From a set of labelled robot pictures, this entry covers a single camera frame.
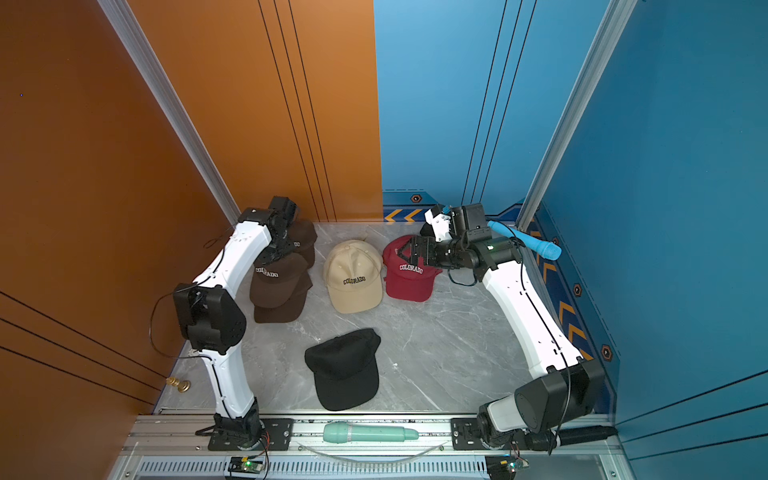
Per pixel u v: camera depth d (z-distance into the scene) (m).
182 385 0.80
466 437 0.72
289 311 0.94
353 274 0.94
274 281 0.90
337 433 0.71
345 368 0.82
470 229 0.56
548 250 0.81
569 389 0.39
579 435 0.70
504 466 0.70
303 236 1.04
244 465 0.71
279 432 0.74
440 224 0.67
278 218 0.67
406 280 0.97
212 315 0.51
